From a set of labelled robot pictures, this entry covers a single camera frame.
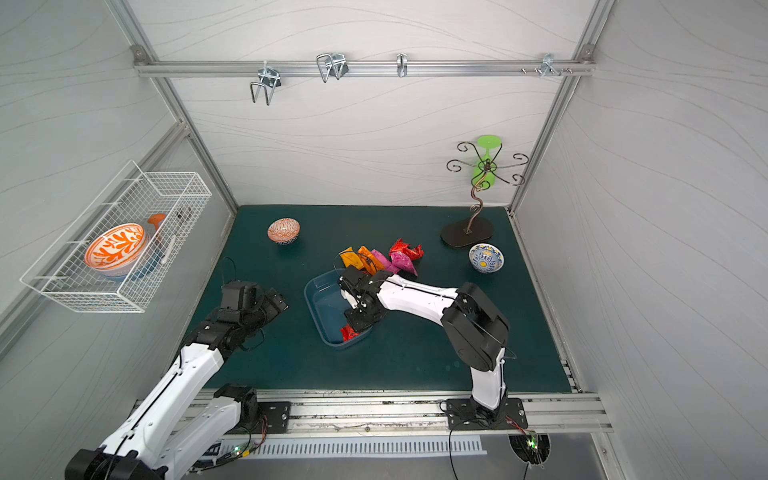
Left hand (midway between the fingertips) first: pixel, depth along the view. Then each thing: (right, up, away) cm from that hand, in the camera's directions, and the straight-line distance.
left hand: (275, 305), depth 82 cm
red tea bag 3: (+20, -9, +3) cm, 22 cm away
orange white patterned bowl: (-27, +16, -19) cm, 37 cm away
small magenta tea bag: (+31, +9, +19) cm, 38 cm away
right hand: (+22, -6, +3) cm, 23 cm away
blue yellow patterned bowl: (+66, +12, +22) cm, 71 cm away
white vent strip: (+27, -31, -12) cm, 43 cm away
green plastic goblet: (+61, +39, +8) cm, 73 cm away
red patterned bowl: (-9, +22, +29) cm, 37 cm away
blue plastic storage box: (+12, -3, +10) cm, 16 cm away
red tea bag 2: (+40, +13, +20) cm, 47 cm away
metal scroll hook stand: (+58, +20, +29) cm, 68 cm away
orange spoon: (-27, +24, -8) cm, 37 cm away
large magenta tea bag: (+37, +10, +18) cm, 42 cm away
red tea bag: (+35, +15, +22) cm, 44 cm away
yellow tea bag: (+18, +12, +21) cm, 30 cm away
